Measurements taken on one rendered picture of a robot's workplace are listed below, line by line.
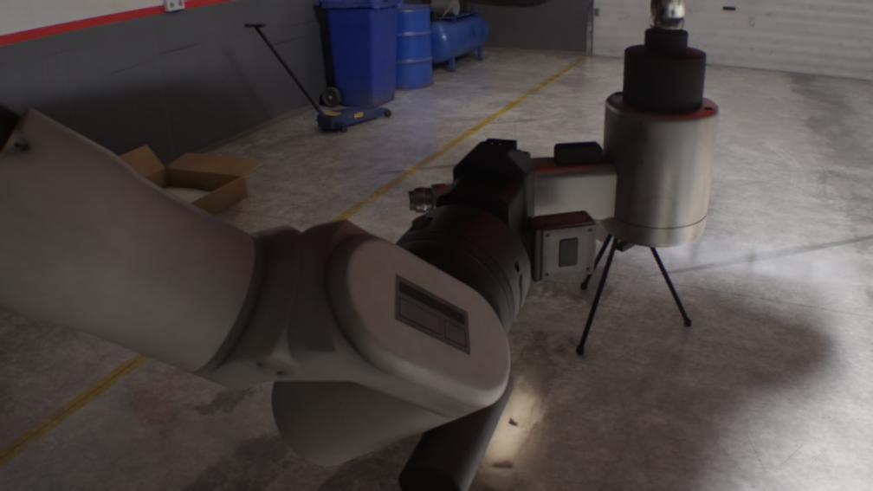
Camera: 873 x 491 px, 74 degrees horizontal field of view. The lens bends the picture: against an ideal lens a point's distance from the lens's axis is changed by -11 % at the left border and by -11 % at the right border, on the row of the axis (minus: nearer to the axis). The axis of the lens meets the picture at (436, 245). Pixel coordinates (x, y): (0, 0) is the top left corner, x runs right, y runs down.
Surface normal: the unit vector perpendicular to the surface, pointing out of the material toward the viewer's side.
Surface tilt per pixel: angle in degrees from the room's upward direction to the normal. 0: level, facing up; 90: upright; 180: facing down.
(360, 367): 117
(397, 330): 53
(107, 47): 90
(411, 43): 90
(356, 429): 99
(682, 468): 0
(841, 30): 90
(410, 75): 90
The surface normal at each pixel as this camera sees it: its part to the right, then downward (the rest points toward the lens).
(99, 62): 0.90, 0.15
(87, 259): 0.65, 0.26
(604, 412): -0.04, -0.90
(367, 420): -0.26, 0.55
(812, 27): -0.43, 0.40
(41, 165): 0.71, -0.34
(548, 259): 0.16, 0.44
